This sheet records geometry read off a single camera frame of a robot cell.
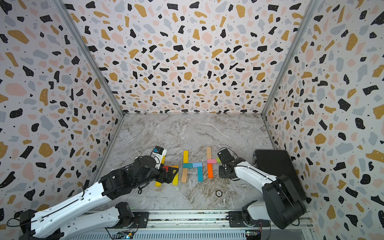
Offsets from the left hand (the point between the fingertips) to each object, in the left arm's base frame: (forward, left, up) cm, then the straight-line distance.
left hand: (173, 167), depth 70 cm
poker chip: (-6, -23, -21) cm, 32 cm away
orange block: (+9, -19, -21) cm, 30 cm away
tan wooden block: (+4, -4, -20) cm, 20 cm away
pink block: (+14, -20, -20) cm, 32 cm away
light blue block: (+11, -11, -20) cm, 26 cm away
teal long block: (+5, -13, -21) cm, 25 cm away
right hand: (+5, -27, -20) cm, 34 cm away
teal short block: (+11, -5, -20) cm, 23 cm away
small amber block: (+12, +2, -23) cm, 26 cm away
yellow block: (+17, -4, -20) cm, 26 cm away
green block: (+4, -22, -2) cm, 23 cm away
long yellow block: (-9, +5, +4) cm, 11 cm away
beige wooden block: (+19, -19, -20) cm, 33 cm away
